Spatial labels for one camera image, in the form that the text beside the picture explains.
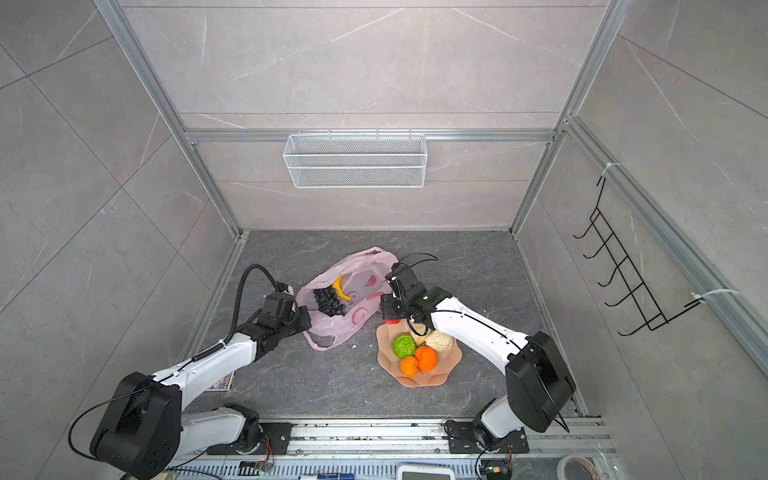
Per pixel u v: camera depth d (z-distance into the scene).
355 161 1.01
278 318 0.68
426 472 0.66
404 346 0.83
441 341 0.82
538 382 0.44
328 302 0.95
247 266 1.11
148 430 0.41
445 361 0.84
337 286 1.00
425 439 0.75
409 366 0.79
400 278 0.64
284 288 0.80
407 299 0.63
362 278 1.04
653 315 0.58
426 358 0.82
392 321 0.83
